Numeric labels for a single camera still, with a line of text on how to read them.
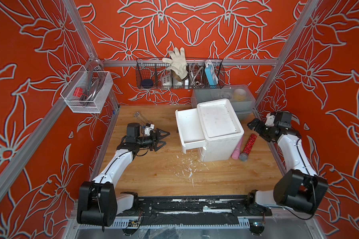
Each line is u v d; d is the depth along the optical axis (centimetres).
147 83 100
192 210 73
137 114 111
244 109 117
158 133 71
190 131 87
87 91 76
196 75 83
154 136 70
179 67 90
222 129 78
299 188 41
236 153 89
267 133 68
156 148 76
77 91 71
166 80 94
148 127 78
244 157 87
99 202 39
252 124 76
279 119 64
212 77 88
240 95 101
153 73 101
